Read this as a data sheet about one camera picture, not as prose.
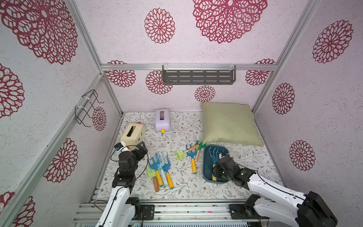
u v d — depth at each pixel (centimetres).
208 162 92
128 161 61
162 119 103
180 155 95
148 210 74
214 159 89
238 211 73
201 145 100
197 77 100
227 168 66
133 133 96
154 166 90
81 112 73
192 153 96
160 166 89
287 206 45
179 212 75
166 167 90
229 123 97
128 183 56
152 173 87
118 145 69
